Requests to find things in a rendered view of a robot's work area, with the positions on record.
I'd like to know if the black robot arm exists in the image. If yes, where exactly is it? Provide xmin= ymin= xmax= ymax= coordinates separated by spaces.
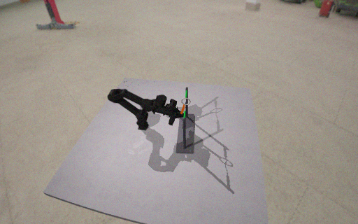
xmin=107 ymin=89 xmax=177 ymax=131

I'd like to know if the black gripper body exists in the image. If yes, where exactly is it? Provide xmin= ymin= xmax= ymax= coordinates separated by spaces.
xmin=162 ymin=105 xmax=176 ymax=125

